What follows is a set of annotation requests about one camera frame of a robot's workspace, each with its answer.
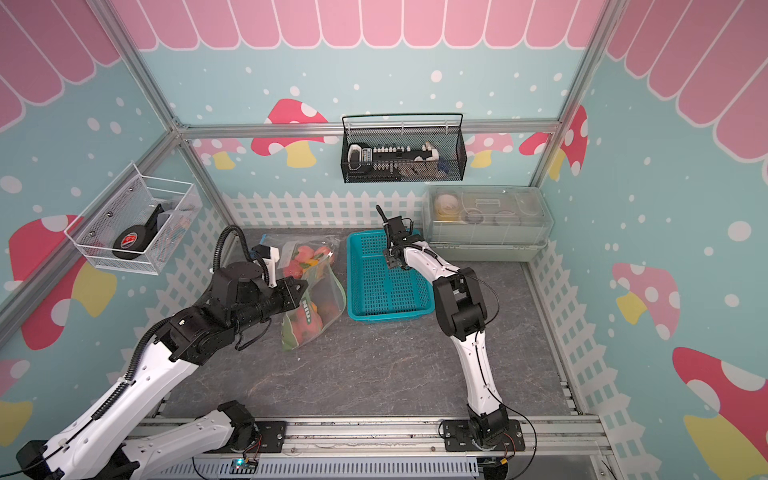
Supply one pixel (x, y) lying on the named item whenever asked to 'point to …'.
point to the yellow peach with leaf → (310, 263)
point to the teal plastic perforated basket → (377, 293)
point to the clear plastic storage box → (487, 223)
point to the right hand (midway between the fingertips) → (401, 253)
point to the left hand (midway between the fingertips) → (308, 289)
